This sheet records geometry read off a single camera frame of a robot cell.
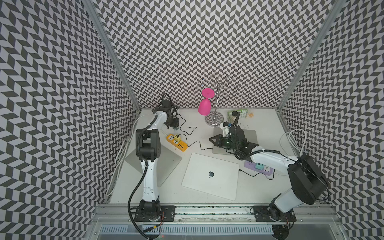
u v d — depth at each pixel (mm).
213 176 844
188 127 1054
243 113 1083
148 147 591
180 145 938
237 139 663
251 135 1018
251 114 1118
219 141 738
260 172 871
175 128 1045
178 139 940
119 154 868
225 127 783
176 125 956
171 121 940
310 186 435
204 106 889
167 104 839
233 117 1073
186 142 961
